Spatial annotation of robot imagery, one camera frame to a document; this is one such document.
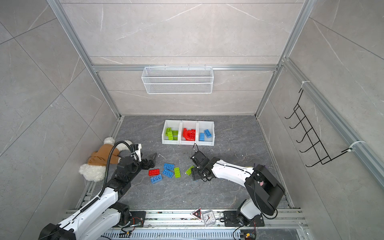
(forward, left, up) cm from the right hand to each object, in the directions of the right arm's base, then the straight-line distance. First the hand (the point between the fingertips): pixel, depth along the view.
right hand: (197, 172), depth 88 cm
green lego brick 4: (+2, +5, -1) cm, 5 cm away
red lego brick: (0, +27, 0) cm, 27 cm away
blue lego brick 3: (+4, +18, 0) cm, 18 cm away
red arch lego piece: (+27, +5, +2) cm, 27 cm away
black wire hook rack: (-3, -53, +28) cm, 60 cm away
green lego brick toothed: (+30, +20, +3) cm, 36 cm away
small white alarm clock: (-24, -5, 0) cm, 24 cm away
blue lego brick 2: (+26, -4, +1) cm, 26 cm away
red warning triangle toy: (-22, +1, -1) cm, 22 cm away
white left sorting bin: (+37, +16, +1) cm, 40 cm away
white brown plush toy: (+1, +59, +6) cm, 59 cm away
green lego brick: (+30, +16, +1) cm, 34 cm away
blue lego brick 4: (0, +18, 0) cm, 18 cm away
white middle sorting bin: (+33, +5, +5) cm, 34 cm away
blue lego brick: (+28, -8, +1) cm, 29 cm away
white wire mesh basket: (+54, +12, +28) cm, 62 cm away
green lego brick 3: (0, +12, 0) cm, 12 cm away
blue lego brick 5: (-3, +25, 0) cm, 25 cm away
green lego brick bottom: (+26, +18, +3) cm, 31 cm away
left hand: (+8, +28, +13) cm, 32 cm away
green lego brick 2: (+25, +15, +1) cm, 29 cm away
